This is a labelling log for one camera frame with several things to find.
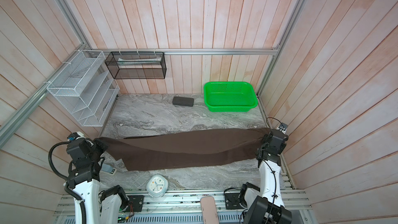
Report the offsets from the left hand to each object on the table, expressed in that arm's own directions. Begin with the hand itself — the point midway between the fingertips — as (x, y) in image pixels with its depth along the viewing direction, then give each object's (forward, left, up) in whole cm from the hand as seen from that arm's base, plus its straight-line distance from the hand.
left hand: (102, 141), depth 74 cm
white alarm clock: (-17, -26, -16) cm, 35 cm away
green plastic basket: (+48, -72, -18) cm, 88 cm away
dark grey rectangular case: (+42, -36, -17) cm, 58 cm away
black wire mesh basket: (+50, -7, +9) cm, 52 cm away
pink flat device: (-28, -52, -16) cm, 61 cm away
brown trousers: (+3, -15, -19) cm, 24 cm away
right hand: (+5, -89, -3) cm, 90 cm away
